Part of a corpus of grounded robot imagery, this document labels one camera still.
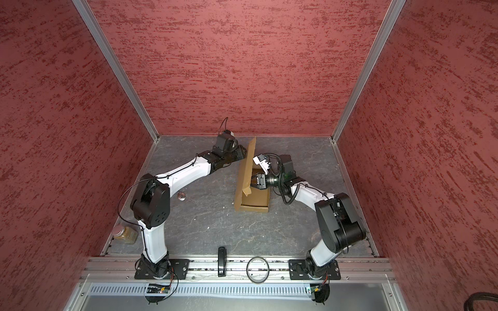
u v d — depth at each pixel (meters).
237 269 0.76
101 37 0.78
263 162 0.78
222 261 0.73
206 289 0.77
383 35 0.78
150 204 0.50
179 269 0.74
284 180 0.71
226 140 0.71
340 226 0.45
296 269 0.74
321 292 0.70
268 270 0.74
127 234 0.76
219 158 0.70
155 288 0.73
